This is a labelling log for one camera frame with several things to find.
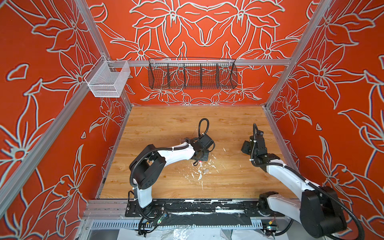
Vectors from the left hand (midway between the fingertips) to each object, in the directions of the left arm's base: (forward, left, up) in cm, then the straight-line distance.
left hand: (204, 154), depth 89 cm
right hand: (+6, -25, +5) cm, 26 cm away
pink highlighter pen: (-5, +2, +1) cm, 6 cm away
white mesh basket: (+35, +63, +28) cm, 78 cm away
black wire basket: (+45, +10, +27) cm, 54 cm away
